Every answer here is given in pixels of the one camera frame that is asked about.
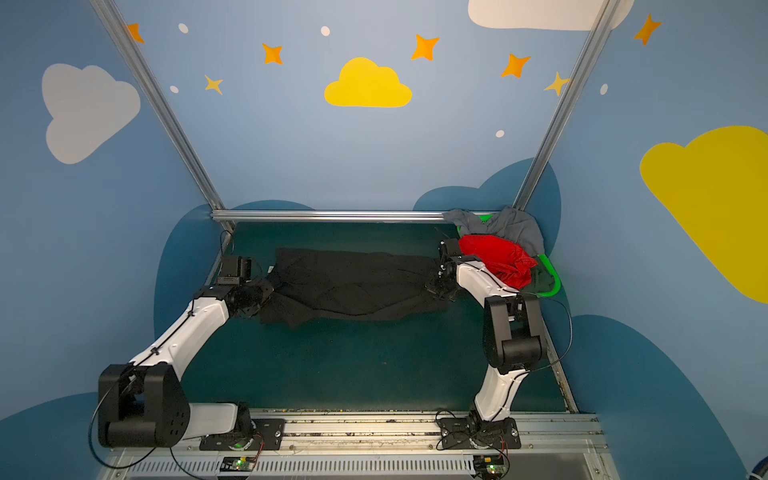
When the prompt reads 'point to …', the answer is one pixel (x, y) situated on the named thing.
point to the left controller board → (237, 463)
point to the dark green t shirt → (541, 280)
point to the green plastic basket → (484, 218)
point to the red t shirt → (506, 259)
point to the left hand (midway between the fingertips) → (277, 289)
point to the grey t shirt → (509, 222)
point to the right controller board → (489, 466)
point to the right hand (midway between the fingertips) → (432, 288)
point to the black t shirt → (308, 286)
